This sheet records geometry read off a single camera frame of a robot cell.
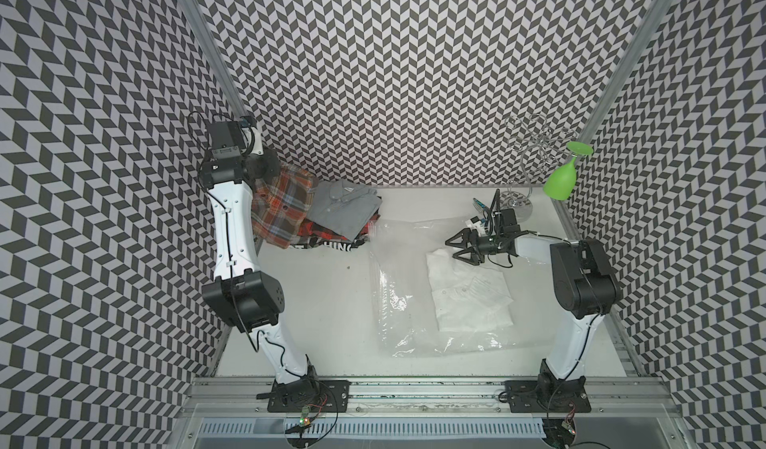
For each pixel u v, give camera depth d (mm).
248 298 481
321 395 709
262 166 698
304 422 667
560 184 868
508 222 825
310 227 990
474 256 897
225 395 740
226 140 575
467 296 892
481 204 1149
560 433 695
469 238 865
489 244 851
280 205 825
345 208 1012
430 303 883
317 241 989
